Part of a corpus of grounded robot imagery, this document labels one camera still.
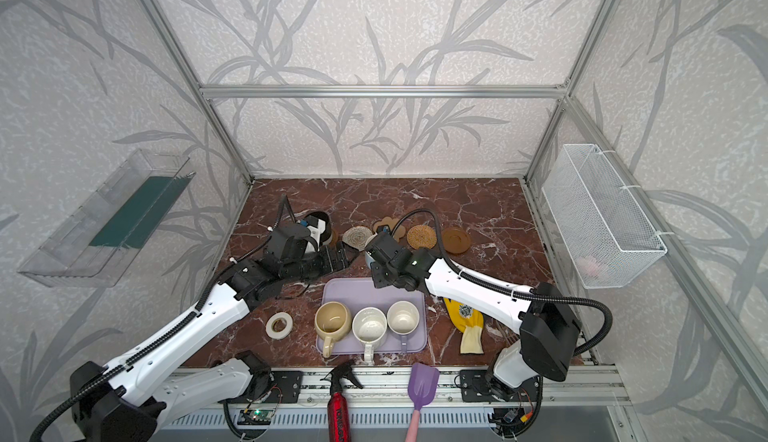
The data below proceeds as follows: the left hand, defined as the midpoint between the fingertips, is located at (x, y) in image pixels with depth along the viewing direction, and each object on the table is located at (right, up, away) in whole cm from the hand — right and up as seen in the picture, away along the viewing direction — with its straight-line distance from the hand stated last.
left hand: (352, 249), depth 74 cm
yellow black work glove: (+31, -22, +8) cm, 39 cm away
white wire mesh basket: (+55, +5, -14) cm, 57 cm away
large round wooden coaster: (+31, -1, +28) cm, 42 cm away
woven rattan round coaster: (+19, 0, +28) cm, 34 cm away
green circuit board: (-23, -40, -3) cm, 46 cm away
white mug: (+3, -23, +8) cm, 24 cm away
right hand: (+6, -4, +7) cm, 10 cm away
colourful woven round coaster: (-4, 0, +28) cm, 28 cm away
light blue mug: (+4, -3, +2) cm, 5 cm away
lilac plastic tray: (0, -15, +15) cm, 21 cm away
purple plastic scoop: (+18, -34, -1) cm, 38 cm away
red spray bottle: (-2, -36, -6) cm, 37 cm away
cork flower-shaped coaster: (+8, +5, +34) cm, 35 cm away
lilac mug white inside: (+13, -21, +10) cm, 27 cm away
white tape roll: (-22, -25, +7) cm, 34 cm away
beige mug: (-7, -22, +9) cm, 24 cm away
